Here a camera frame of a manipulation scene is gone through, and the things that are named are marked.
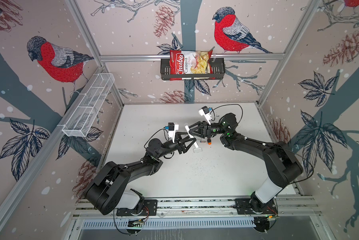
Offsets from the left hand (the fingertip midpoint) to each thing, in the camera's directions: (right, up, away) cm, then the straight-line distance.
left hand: (193, 139), depth 70 cm
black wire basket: (+18, +40, +24) cm, 50 cm away
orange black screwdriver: (+13, -6, +28) cm, 31 cm away
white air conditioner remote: (-3, +5, -2) cm, 6 cm away
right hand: (-3, +1, +1) cm, 3 cm away
